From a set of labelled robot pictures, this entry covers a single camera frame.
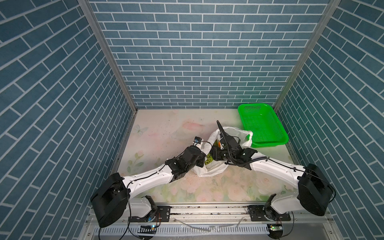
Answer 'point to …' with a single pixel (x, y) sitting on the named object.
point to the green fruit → (209, 159)
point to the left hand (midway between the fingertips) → (205, 153)
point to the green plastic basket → (267, 128)
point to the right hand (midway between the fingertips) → (211, 151)
